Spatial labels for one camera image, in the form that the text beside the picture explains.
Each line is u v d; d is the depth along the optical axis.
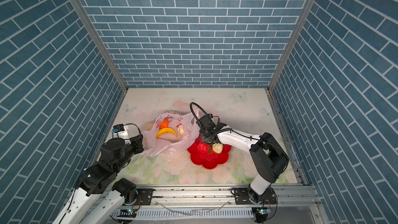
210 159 0.86
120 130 0.60
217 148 0.84
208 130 0.68
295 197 0.76
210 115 0.82
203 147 0.84
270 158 0.46
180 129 0.93
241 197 0.74
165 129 0.95
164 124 0.95
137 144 0.62
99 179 0.47
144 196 0.75
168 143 0.80
